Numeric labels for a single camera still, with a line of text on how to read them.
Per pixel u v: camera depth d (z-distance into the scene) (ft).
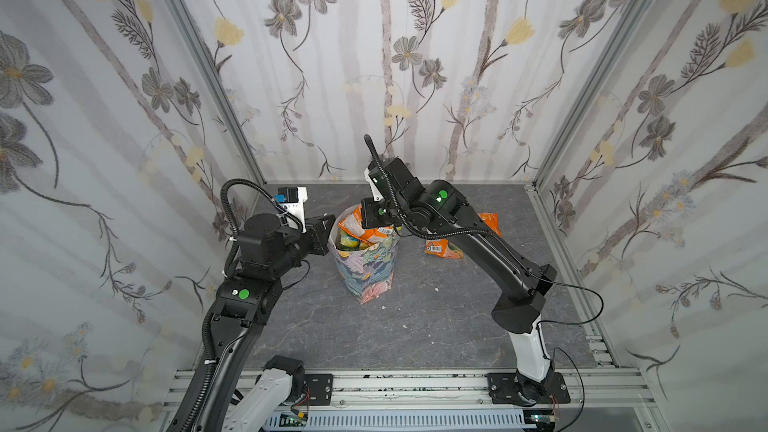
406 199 1.67
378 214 1.97
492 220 3.50
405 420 2.31
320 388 2.42
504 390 2.41
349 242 2.75
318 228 1.84
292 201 1.81
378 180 1.71
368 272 2.57
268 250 1.53
